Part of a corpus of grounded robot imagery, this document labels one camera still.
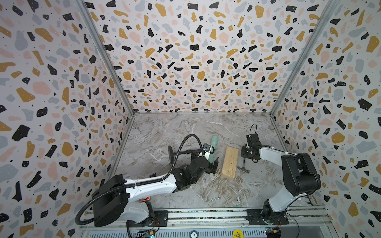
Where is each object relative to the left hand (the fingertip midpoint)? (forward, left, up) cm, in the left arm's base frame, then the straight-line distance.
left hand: (214, 155), depth 78 cm
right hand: (+11, -25, -17) cm, 32 cm away
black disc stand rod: (+8, +25, -12) cm, 29 cm away
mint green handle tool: (+19, -3, -15) cm, 25 cm away
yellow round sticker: (-32, -10, -18) cm, 38 cm away
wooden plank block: (+2, -11, -14) cm, 18 cm away
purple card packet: (-17, +37, -16) cm, 44 cm away
